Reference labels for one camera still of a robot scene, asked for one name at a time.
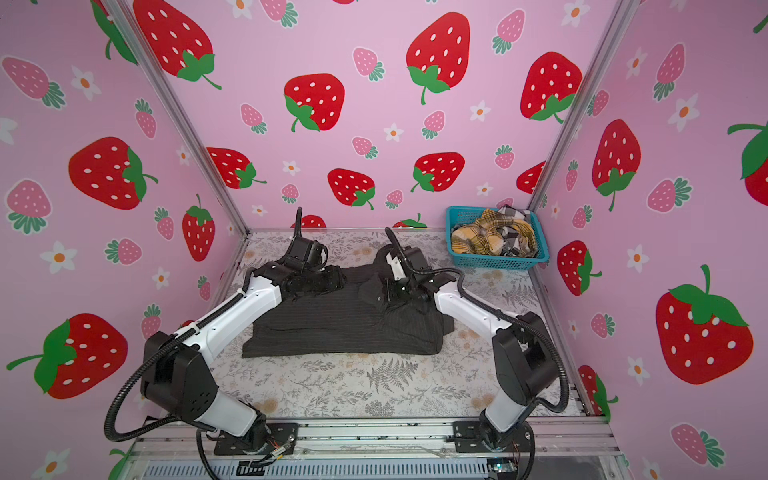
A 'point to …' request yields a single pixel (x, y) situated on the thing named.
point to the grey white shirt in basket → (511, 236)
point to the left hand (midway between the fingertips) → (342, 280)
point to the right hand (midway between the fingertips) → (379, 290)
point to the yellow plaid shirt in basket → (484, 236)
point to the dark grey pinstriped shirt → (354, 319)
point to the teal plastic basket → (462, 215)
